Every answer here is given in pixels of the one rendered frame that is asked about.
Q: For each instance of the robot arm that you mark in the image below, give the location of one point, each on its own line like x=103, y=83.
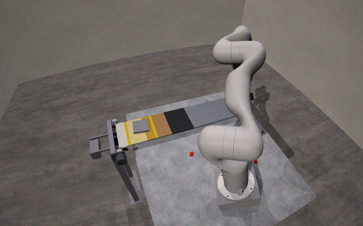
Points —
x=229, y=147

